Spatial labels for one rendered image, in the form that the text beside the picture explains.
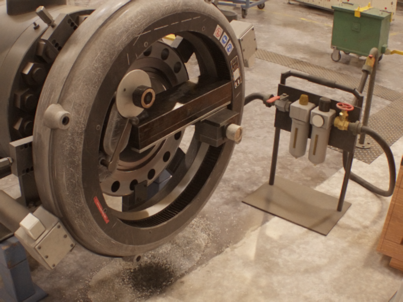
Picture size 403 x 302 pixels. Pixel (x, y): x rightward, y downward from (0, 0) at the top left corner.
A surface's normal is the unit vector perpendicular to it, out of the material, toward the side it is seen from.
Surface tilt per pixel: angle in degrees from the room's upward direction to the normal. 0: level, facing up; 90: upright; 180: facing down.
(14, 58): 50
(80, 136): 87
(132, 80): 90
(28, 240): 23
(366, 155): 0
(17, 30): 33
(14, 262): 90
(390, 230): 90
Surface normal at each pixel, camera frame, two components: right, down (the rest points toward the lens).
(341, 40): -0.57, 0.35
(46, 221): -0.21, -0.70
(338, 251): 0.04, -0.89
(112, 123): 0.16, 0.19
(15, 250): 0.79, 0.30
